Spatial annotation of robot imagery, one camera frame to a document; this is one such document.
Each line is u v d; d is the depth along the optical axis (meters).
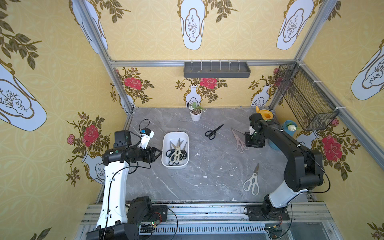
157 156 0.69
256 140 0.75
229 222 0.72
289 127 0.76
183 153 0.94
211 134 1.06
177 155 0.92
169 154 0.94
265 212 0.67
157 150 0.68
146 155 0.63
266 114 1.01
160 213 0.73
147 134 0.65
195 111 1.09
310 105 0.75
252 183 0.83
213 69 0.92
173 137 1.01
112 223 0.37
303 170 0.46
